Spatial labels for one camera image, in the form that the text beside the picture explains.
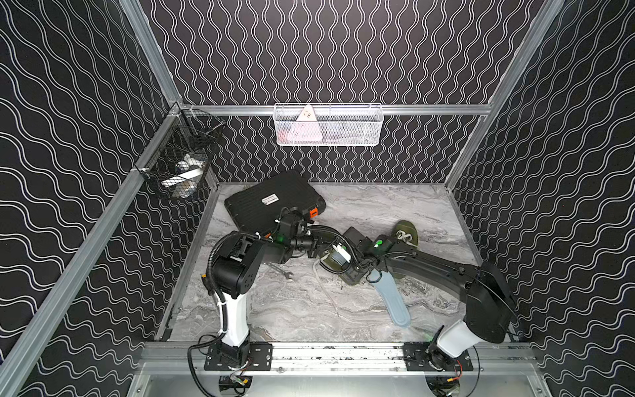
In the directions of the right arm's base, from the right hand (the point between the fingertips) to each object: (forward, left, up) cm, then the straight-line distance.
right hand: (353, 264), depth 85 cm
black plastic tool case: (+26, +38, -2) cm, 46 cm away
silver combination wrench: (+1, +24, -9) cm, 26 cm away
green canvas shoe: (-7, +2, +8) cm, 11 cm away
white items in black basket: (+16, +51, +28) cm, 60 cm away
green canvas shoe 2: (+15, -22, -2) cm, 26 cm away
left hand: (+8, +6, +3) cm, 10 cm away
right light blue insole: (-8, -14, -9) cm, 19 cm away
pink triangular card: (+40, +17, +28) cm, 51 cm away
